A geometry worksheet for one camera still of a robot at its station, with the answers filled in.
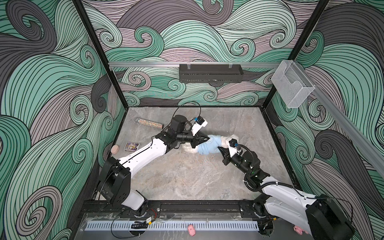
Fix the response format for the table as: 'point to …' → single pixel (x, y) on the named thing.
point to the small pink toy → (191, 230)
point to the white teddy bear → (187, 147)
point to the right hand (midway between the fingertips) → (219, 145)
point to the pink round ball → (114, 149)
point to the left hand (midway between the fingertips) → (209, 137)
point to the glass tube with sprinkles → (148, 123)
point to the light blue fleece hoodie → (211, 146)
